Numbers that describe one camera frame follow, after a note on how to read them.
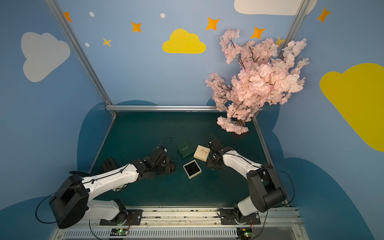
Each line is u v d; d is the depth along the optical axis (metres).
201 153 0.96
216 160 0.67
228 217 0.75
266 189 0.44
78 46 0.82
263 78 0.59
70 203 0.41
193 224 0.73
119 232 0.71
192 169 0.88
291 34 0.78
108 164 0.91
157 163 0.66
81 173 0.73
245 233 0.71
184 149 0.98
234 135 1.07
